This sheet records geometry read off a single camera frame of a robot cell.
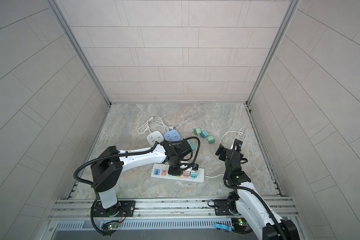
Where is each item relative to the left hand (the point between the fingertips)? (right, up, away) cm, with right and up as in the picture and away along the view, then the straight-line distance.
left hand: (184, 170), depth 82 cm
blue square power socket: (-8, +17, +14) cm, 23 cm away
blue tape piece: (+17, -19, -16) cm, 31 cm away
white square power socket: (-20, +16, +12) cm, 29 cm away
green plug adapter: (+8, +20, +16) cm, 27 cm away
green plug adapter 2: (+17, +15, +12) cm, 25 cm away
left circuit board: (-31, -18, -17) cm, 40 cm away
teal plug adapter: (+12, +18, +15) cm, 26 cm away
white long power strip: (-13, 0, -1) cm, 13 cm away
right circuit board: (+26, -20, -14) cm, 36 cm away
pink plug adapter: (+1, 0, -6) cm, 6 cm away
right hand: (+24, +12, +4) cm, 27 cm away
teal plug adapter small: (+5, -2, -3) cm, 6 cm away
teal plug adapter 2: (+4, +16, -14) cm, 22 cm away
